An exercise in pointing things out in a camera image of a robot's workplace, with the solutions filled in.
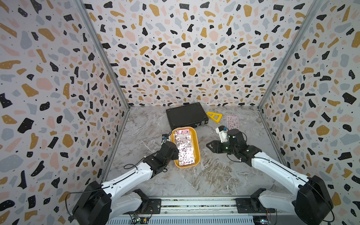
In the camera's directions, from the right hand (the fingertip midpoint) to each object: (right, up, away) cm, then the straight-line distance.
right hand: (209, 144), depth 81 cm
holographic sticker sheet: (-15, +2, +9) cm, 18 cm away
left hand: (-19, -3, +3) cm, 19 cm away
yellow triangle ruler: (+14, +17, +36) cm, 43 cm away
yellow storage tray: (-8, +4, +10) cm, 14 cm away
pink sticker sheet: (+24, +12, +33) cm, 42 cm away
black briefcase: (-9, +18, +28) cm, 35 cm away
